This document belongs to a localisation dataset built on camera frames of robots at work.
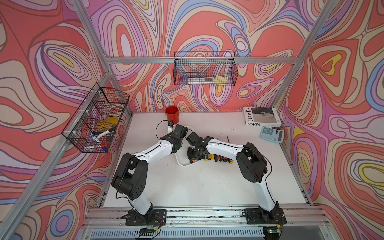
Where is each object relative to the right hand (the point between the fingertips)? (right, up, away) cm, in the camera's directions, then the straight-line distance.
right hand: (191, 161), depth 94 cm
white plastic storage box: (-6, +4, -4) cm, 8 cm away
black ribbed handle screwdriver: (+16, +2, 0) cm, 16 cm away
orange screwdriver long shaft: (+15, +8, -31) cm, 35 cm away
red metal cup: (-14, +32, +13) cm, 37 cm away
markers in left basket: (-40, +14, -28) cm, 51 cm away
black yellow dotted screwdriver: (+26, +13, +10) cm, 31 cm away
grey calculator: (+58, +16, +11) cm, 61 cm away
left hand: (-11, +15, -1) cm, 18 cm away
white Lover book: (+55, +30, +21) cm, 66 cm away
